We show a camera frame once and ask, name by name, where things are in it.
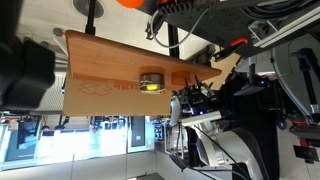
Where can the orange black clamp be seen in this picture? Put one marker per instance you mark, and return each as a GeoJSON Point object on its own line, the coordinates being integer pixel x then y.
{"type": "Point", "coordinates": [238, 41]}

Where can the grey office chair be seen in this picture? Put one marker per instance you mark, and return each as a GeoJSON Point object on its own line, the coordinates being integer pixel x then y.
{"type": "Point", "coordinates": [293, 76]}

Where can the silver metal bowl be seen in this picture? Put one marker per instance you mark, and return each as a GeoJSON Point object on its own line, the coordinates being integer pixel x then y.
{"type": "Point", "coordinates": [152, 80]}

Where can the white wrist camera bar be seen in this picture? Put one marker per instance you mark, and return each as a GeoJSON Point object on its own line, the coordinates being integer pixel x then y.
{"type": "Point", "coordinates": [201, 119]}

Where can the aluminium extrusion rail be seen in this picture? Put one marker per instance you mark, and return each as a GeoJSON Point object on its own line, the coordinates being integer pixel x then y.
{"type": "Point", "coordinates": [286, 28]}

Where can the black perforated mounting board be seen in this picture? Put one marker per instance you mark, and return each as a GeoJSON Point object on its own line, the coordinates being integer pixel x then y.
{"type": "Point", "coordinates": [213, 23]}

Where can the black device with blue light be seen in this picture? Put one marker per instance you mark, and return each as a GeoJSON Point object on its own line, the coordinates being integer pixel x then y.
{"type": "Point", "coordinates": [251, 87]}

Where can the white curved post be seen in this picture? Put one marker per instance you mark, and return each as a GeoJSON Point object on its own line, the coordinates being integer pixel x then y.
{"type": "Point", "coordinates": [175, 111]}

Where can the plain cardboard piece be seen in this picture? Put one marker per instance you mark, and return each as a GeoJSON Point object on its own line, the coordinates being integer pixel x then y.
{"type": "Point", "coordinates": [230, 65]}

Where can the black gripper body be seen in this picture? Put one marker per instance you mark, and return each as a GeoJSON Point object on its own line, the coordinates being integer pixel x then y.
{"type": "Point", "coordinates": [198, 101]}

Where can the round grey vent grille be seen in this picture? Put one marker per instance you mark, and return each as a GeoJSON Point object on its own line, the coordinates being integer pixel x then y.
{"type": "Point", "coordinates": [96, 8]}

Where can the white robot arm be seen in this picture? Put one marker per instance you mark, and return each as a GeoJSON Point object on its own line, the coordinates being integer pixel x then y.
{"type": "Point", "coordinates": [230, 153]}

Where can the orange ball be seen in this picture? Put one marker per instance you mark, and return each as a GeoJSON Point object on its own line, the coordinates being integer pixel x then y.
{"type": "Point", "coordinates": [130, 2]}

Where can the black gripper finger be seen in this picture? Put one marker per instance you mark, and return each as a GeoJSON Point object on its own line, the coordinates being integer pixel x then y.
{"type": "Point", "coordinates": [187, 86]}
{"type": "Point", "coordinates": [198, 84]}

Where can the blurred black camera mount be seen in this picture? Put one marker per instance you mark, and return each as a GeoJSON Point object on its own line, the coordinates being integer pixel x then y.
{"type": "Point", "coordinates": [23, 66]}

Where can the thin black stand pole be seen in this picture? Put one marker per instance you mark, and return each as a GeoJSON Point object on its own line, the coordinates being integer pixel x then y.
{"type": "Point", "coordinates": [90, 20]}

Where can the yellow object in silver bowl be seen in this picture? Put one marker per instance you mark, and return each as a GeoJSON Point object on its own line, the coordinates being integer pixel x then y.
{"type": "Point", "coordinates": [151, 87]}

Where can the thick black stand pole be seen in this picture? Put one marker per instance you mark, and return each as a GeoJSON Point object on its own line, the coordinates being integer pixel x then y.
{"type": "Point", "coordinates": [173, 40]}

